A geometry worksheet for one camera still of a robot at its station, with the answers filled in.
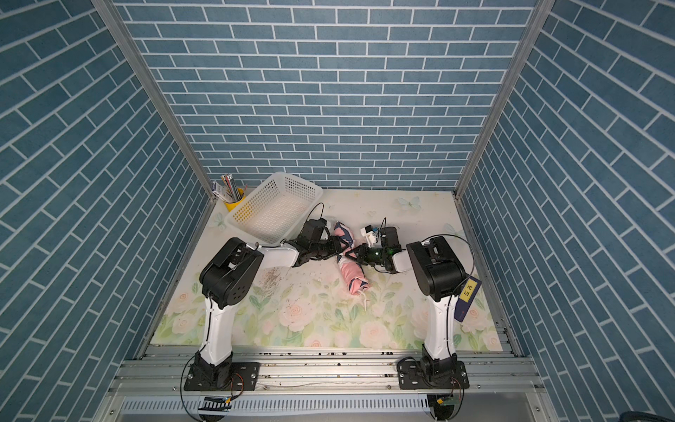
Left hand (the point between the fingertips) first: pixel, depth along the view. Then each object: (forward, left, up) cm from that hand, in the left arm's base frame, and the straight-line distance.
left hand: (351, 248), depth 98 cm
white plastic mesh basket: (+22, +34, -4) cm, 41 cm away
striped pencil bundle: (+22, +48, +8) cm, 54 cm away
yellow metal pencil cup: (+17, +49, +5) cm, 52 cm away
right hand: (-2, +1, -1) cm, 3 cm away
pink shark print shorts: (-15, -2, +3) cm, 15 cm away
